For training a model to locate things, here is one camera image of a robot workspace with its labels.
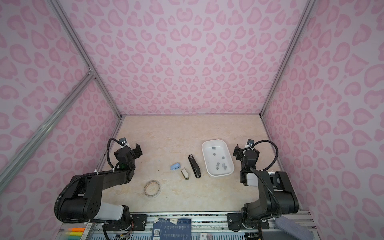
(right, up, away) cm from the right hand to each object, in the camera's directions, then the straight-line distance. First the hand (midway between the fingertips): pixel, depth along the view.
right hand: (246, 145), depth 91 cm
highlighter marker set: (-87, -39, -21) cm, 98 cm away
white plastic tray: (-17, -9, +2) cm, 19 cm away
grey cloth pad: (+15, -36, -22) cm, 45 cm away
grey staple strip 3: (-12, -14, +1) cm, 19 cm away
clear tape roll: (-55, -24, -7) cm, 60 cm away
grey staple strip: (-19, -3, +9) cm, 21 cm away
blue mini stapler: (-43, -13, 0) cm, 45 cm away
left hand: (-71, +1, -1) cm, 71 cm away
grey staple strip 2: (-18, -14, +1) cm, 23 cm away
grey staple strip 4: (-19, -7, +7) cm, 21 cm away
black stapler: (-31, -13, -3) cm, 34 cm away
